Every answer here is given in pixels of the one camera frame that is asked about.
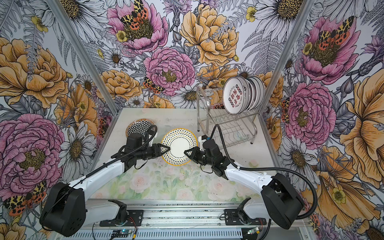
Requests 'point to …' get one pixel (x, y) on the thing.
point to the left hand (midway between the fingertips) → (167, 153)
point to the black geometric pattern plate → (139, 126)
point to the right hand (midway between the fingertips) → (184, 157)
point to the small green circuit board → (120, 233)
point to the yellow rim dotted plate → (179, 140)
